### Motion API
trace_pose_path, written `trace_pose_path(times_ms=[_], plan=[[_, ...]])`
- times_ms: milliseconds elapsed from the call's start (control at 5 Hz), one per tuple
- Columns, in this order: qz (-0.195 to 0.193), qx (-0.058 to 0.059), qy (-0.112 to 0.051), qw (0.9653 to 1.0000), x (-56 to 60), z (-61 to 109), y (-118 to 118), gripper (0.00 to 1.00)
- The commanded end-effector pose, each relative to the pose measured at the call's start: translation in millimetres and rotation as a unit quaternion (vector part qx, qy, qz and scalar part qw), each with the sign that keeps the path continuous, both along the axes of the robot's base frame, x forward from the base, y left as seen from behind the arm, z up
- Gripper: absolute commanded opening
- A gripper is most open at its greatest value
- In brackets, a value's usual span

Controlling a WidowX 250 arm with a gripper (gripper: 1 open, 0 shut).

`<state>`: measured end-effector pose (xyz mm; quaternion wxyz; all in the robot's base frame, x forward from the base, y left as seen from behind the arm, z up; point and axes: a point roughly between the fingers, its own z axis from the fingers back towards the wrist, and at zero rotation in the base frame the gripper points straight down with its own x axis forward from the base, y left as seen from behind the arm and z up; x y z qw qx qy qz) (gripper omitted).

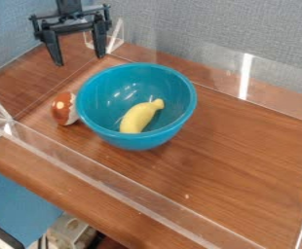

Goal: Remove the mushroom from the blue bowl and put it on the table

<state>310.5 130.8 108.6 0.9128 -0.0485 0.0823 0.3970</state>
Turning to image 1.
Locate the clear acrylic barrier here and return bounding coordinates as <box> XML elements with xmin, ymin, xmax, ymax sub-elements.
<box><xmin>112</xmin><ymin>23</ymin><xmax>302</xmax><ymax>120</ymax></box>
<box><xmin>0</xmin><ymin>120</ymin><xmax>265</xmax><ymax>249</ymax></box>

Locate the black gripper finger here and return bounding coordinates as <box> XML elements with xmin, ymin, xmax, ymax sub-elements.
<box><xmin>93</xmin><ymin>14</ymin><xmax>108</xmax><ymax>58</ymax></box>
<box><xmin>41</xmin><ymin>30</ymin><xmax>65</xmax><ymax>66</ymax></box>

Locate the clear acrylic back barrier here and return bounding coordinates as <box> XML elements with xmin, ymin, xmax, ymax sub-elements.
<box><xmin>112</xmin><ymin>23</ymin><xmax>302</xmax><ymax>120</ymax></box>

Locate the white power strip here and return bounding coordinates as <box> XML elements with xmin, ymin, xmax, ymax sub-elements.
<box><xmin>37</xmin><ymin>213</ymin><xmax>98</xmax><ymax>249</ymax></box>

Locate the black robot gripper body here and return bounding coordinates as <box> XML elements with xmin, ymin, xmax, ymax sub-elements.
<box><xmin>29</xmin><ymin>0</ymin><xmax>113</xmax><ymax>40</ymax></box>

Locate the clear acrylic front barrier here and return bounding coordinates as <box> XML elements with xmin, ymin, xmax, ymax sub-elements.
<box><xmin>0</xmin><ymin>120</ymin><xmax>265</xmax><ymax>249</ymax></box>

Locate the blue plastic bowl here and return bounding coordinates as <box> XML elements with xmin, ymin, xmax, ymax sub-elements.
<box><xmin>75</xmin><ymin>62</ymin><xmax>198</xmax><ymax>151</ymax></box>

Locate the yellow toy banana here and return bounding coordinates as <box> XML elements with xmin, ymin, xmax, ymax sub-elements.
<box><xmin>121</xmin><ymin>98</ymin><xmax>165</xmax><ymax>133</ymax></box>

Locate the clear acrylic corner bracket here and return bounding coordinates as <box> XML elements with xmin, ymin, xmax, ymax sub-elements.
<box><xmin>83</xmin><ymin>18</ymin><xmax>126</xmax><ymax>54</ymax></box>

